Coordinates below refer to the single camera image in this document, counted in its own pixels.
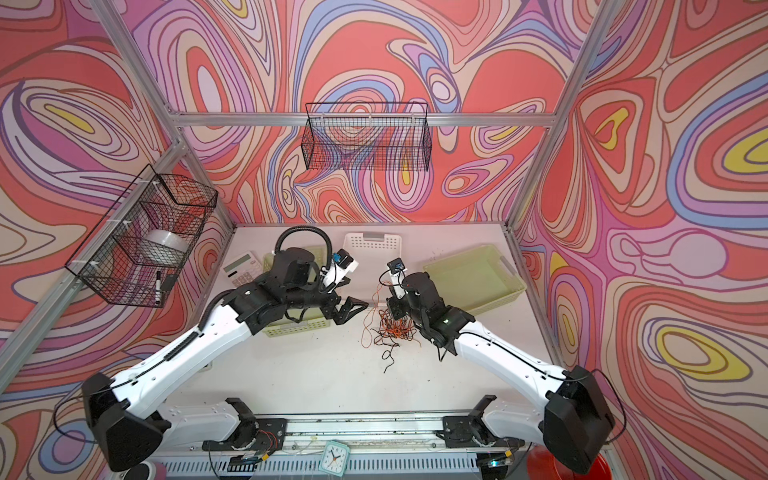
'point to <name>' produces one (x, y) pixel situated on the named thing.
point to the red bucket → (543, 464)
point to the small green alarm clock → (334, 458)
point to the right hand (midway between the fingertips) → (395, 293)
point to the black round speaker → (139, 472)
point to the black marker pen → (158, 292)
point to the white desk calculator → (243, 270)
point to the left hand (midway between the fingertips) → (360, 291)
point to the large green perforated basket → (477, 279)
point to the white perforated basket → (373, 245)
